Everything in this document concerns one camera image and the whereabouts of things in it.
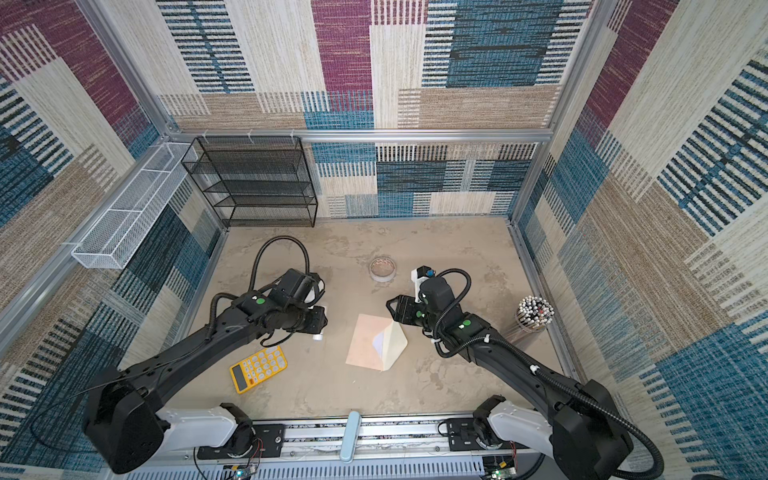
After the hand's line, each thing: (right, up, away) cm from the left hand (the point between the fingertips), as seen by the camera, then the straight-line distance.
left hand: (325, 317), depth 81 cm
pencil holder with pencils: (+52, +2, -6) cm, 52 cm away
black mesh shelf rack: (-31, +42, +28) cm, 60 cm away
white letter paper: (+14, -10, +9) cm, 19 cm away
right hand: (+18, +2, 0) cm, 18 cm away
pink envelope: (+9, -11, +7) cm, 16 cm away
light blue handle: (+8, -26, -9) cm, 29 cm away
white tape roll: (+15, +11, +25) cm, 31 cm away
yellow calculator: (-21, -16, +2) cm, 26 cm away
